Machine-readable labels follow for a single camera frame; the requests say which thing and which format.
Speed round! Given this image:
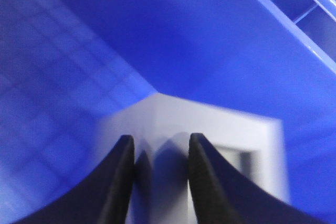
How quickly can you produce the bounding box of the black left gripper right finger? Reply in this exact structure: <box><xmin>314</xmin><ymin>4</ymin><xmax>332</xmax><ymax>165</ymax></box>
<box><xmin>188</xmin><ymin>132</ymin><xmax>336</xmax><ymax>224</ymax></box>

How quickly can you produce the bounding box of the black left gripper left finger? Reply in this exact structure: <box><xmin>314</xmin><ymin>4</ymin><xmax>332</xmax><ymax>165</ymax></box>
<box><xmin>15</xmin><ymin>134</ymin><xmax>135</xmax><ymax>224</ymax></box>

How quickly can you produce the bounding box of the blue plastic bin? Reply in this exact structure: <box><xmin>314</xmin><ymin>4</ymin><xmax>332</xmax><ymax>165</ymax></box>
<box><xmin>0</xmin><ymin>0</ymin><xmax>336</xmax><ymax>224</ymax></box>

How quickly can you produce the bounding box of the grey block with square hole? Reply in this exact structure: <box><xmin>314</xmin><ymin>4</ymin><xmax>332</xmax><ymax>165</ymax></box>
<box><xmin>104</xmin><ymin>92</ymin><xmax>291</xmax><ymax>224</ymax></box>

